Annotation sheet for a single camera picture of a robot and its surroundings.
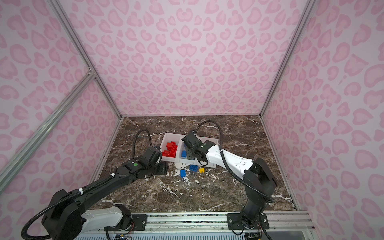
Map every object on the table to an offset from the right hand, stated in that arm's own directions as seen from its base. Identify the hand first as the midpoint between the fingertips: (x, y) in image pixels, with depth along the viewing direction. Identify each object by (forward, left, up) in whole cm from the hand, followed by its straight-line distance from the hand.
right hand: (192, 150), depth 85 cm
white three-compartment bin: (+15, +12, -10) cm, 22 cm away
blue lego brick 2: (-6, -1, -11) cm, 13 cm away
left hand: (-8, +14, -3) cm, 17 cm away
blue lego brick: (+5, +7, -13) cm, 15 cm away
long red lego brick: (+5, +14, -8) cm, 17 cm away
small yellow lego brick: (-6, -5, -12) cm, 15 cm away
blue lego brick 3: (-8, +6, -13) cm, 16 cm away
